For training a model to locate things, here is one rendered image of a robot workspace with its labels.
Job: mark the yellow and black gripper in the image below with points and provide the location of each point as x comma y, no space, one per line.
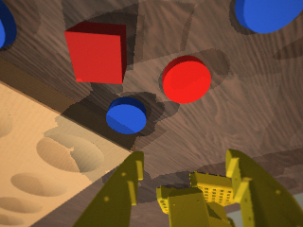
264,201

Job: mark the blue disc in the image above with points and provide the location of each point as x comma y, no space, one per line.
265,16
8,28
126,115

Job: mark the red cube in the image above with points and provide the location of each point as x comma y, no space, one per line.
98,52

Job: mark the red disc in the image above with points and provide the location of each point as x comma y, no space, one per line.
185,79

